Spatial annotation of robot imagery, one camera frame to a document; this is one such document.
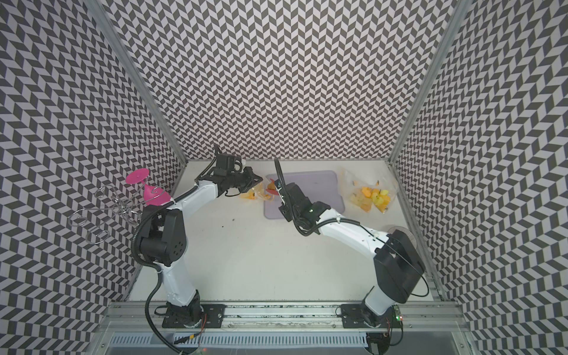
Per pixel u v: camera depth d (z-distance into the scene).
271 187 0.91
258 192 0.94
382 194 0.96
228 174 0.76
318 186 1.06
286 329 0.71
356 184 1.03
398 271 0.43
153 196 0.77
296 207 0.62
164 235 0.50
